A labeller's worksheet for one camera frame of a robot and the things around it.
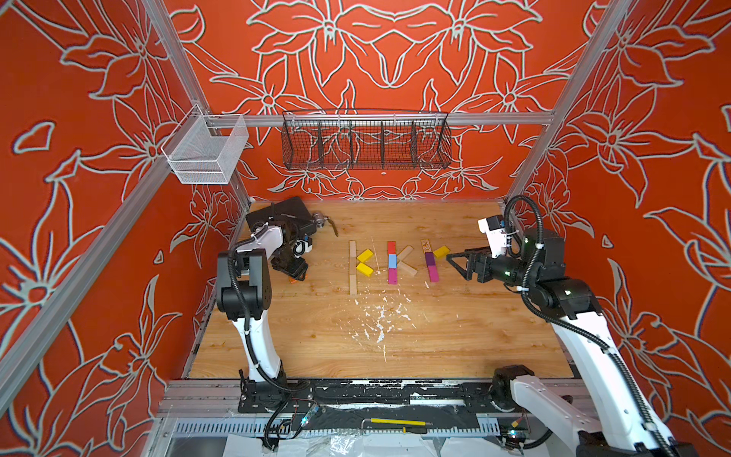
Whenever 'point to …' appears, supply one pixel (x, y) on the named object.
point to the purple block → (429, 258)
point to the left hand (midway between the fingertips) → (292, 270)
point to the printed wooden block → (426, 246)
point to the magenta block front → (434, 277)
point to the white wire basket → (206, 149)
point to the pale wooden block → (404, 252)
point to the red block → (392, 247)
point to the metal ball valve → (319, 219)
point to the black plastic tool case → (290, 210)
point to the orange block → (293, 281)
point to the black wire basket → (365, 139)
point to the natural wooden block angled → (353, 285)
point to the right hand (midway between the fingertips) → (458, 251)
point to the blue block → (392, 261)
